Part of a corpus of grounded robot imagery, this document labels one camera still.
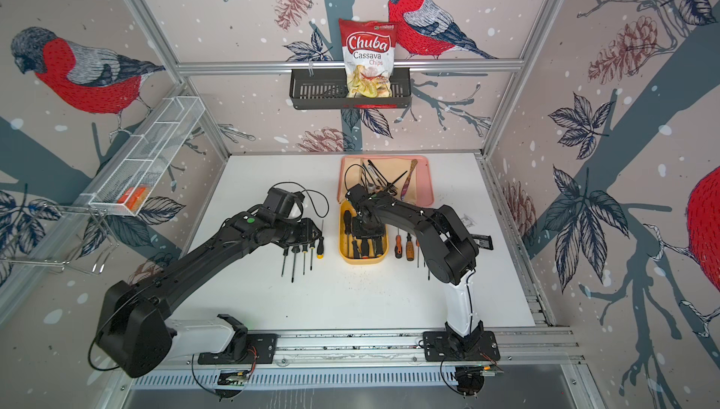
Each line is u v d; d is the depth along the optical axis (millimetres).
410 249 914
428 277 871
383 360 728
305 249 922
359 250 899
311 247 925
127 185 714
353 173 1153
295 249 910
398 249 901
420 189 1072
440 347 730
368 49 818
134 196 661
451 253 510
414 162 1178
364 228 816
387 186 1102
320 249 922
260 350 728
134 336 397
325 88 949
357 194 779
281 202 638
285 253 922
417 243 930
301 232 717
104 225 720
